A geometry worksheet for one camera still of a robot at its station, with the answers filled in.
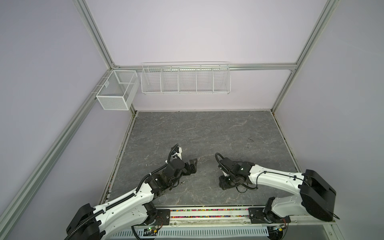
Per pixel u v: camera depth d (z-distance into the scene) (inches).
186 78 38.9
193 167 27.9
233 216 29.7
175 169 22.5
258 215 29.3
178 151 28.2
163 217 29.1
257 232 27.8
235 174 24.8
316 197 16.5
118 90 39.4
